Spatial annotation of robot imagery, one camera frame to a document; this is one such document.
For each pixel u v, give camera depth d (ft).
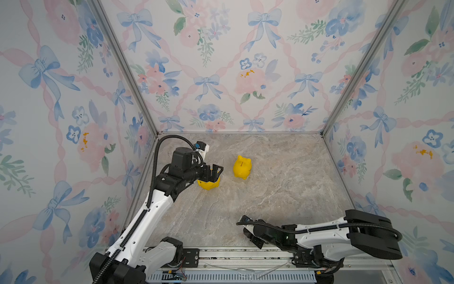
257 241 2.32
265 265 2.40
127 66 2.84
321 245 2.10
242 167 3.04
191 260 2.40
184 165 1.78
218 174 2.26
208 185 2.94
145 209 1.46
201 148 2.10
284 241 2.03
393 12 2.28
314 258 2.16
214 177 2.14
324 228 1.69
